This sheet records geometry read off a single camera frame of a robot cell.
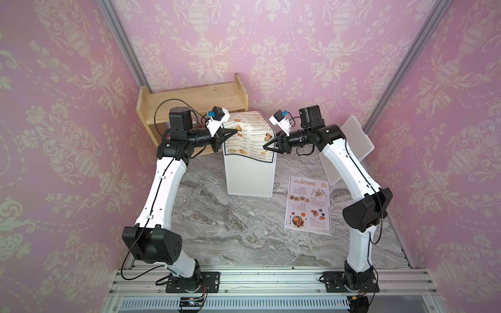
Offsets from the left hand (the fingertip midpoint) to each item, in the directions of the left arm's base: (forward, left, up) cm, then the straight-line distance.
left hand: (234, 130), depth 69 cm
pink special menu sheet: (-7, -34, -41) cm, 54 cm away
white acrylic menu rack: (0, -4, -28) cm, 28 cm away
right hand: (0, -12, -7) cm, 14 cm away
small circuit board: (-46, +15, -43) cm, 65 cm away
